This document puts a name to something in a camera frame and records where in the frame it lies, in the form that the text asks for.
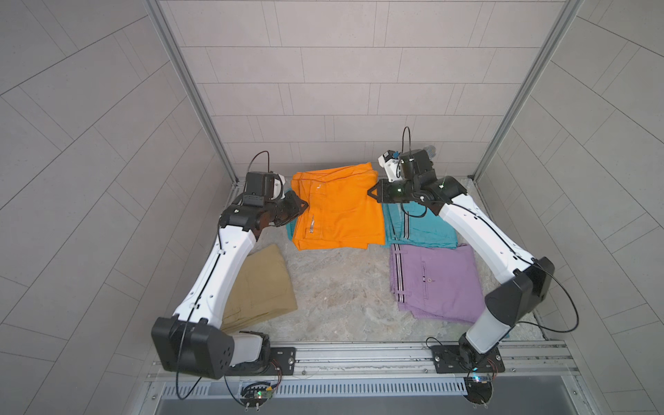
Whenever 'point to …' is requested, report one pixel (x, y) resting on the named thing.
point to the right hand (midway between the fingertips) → (368, 190)
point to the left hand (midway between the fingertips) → (311, 201)
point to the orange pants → (341, 213)
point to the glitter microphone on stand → (430, 150)
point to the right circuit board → (479, 391)
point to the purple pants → (438, 283)
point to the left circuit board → (255, 394)
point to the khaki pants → (258, 289)
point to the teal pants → (412, 224)
